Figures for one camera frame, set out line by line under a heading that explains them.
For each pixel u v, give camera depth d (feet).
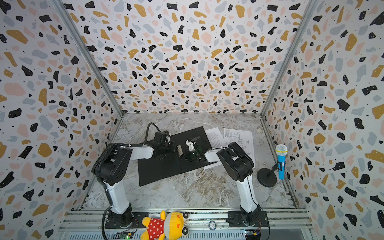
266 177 2.88
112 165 1.69
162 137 2.67
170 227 2.15
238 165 1.78
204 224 2.40
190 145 3.06
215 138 3.60
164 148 2.81
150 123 2.77
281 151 2.39
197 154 2.73
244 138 3.52
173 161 3.10
